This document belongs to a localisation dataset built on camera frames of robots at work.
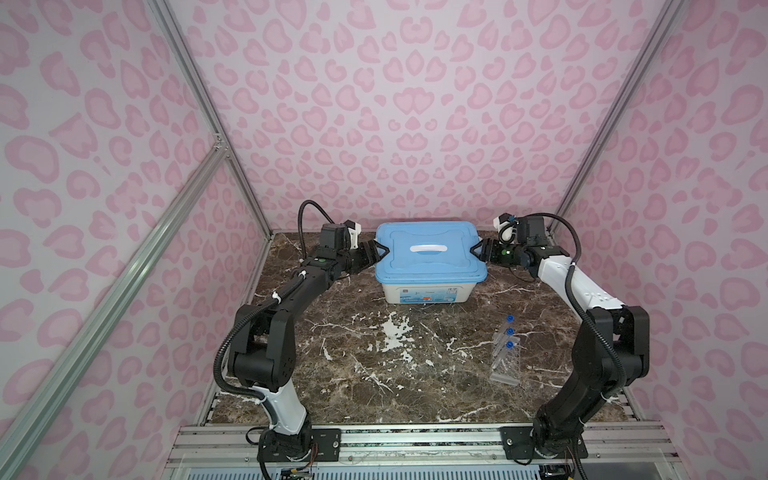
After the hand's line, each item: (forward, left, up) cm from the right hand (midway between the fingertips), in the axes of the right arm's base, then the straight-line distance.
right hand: (482, 247), depth 89 cm
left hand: (-2, +29, +1) cm, 29 cm away
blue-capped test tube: (-18, -10, -20) cm, 28 cm away
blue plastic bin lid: (-1, +16, -2) cm, 16 cm away
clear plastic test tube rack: (-29, -4, -11) cm, 32 cm away
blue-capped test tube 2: (-12, -11, -22) cm, 27 cm away
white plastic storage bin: (-10, +16, -11) cm, 21 cm away
